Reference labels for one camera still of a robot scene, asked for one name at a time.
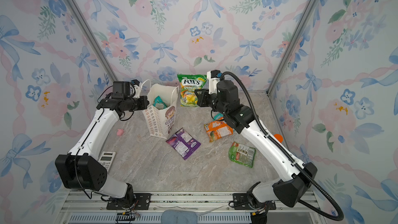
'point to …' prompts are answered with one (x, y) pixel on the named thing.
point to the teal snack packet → (219, 116)
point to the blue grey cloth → (179, 216)
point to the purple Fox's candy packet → (184, 143)
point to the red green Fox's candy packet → (158, 103)
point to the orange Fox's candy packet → (216, 129)
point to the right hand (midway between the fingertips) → (196, 90)
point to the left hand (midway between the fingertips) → (149, 100)
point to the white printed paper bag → (160, 113)
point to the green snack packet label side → (242, 154)
